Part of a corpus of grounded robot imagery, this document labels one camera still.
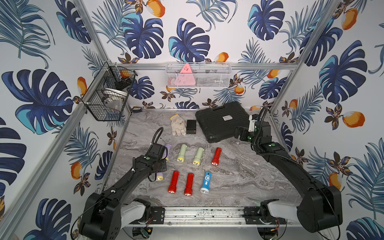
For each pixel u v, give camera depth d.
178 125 1.10
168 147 0.97
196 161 0.90
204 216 0.76
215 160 0.91
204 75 1.00
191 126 1.07
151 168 0.60
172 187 0.81
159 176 0.79
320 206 0.40
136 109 1.21
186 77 0.90
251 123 0.74
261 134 0.62
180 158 0.92
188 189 0.81
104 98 0.84
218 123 1.06
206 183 0.82
